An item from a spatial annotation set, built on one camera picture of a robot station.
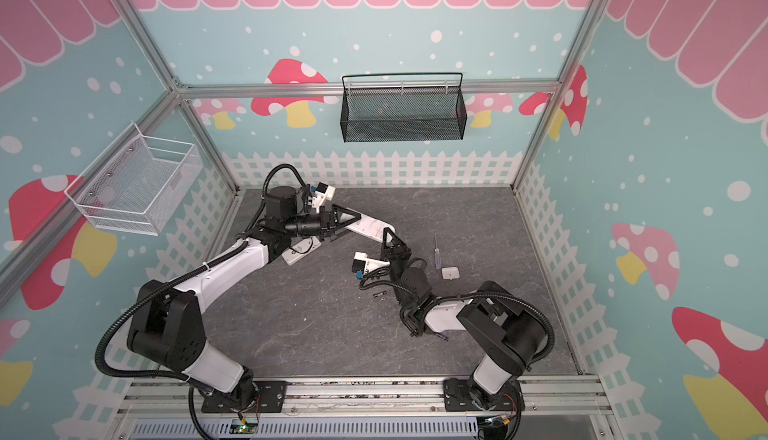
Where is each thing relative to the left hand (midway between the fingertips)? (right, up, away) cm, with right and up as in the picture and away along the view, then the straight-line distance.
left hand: (357, 227), depth 77 cm
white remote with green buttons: (+4, 0, +1) cm, 4 cm away
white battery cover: (+28, -15, +19) cm, 37 cm away
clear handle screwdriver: (+24, -10, +23) cm, 35 cm away
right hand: (+10, 0, +2) cm, 10 cm away
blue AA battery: (+7, -21, +15) cm, 26 cm away
